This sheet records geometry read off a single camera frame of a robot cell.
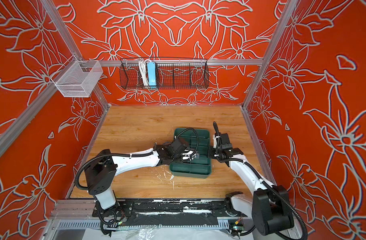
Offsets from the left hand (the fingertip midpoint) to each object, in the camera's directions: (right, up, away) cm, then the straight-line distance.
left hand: (185, 146), depth 85 cm
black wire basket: (-9, +49, +21) cm, 54 cm away
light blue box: (-20, +44, +4) cm, 48 cm away
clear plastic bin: (-68, +42, +7) cm, 80 cm away
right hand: (+13, -2, +1) cm, 13 cm away
